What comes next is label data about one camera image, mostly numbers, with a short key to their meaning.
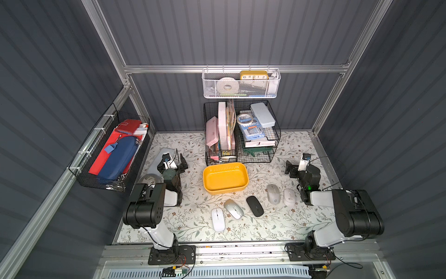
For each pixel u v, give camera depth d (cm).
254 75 87
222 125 89
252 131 90
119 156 69
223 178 99
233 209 85
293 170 84
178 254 72
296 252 74
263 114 99
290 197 87
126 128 80
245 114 98
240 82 89
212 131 104
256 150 96
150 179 95
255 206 85
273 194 89
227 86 88
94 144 68
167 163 76
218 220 82
